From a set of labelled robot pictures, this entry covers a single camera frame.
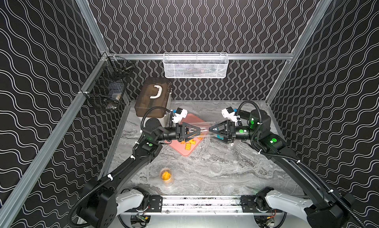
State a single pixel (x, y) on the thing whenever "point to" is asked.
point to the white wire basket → (196, 65)
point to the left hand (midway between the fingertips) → (199, 131)
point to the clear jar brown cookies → (204, 127)
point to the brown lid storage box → (154, 100)
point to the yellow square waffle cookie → (188, 146)
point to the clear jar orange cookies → (167, 176)
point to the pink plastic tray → (195, 142)
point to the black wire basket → (107, 87)
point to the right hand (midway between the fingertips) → (210, 132)
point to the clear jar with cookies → (208, 143)
